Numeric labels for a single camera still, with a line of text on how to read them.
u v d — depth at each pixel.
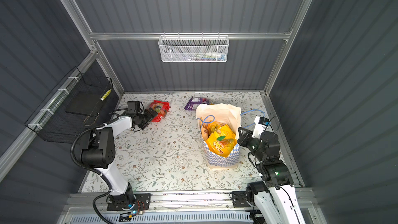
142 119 0.85
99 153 0.50
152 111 0.92
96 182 0.81
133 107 0.79
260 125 0.61
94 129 0.52
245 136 0.65
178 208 0.73
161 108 1.04
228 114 0.89
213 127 0.89
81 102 0.73
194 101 1.11
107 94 0.82
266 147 0.48
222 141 0.75
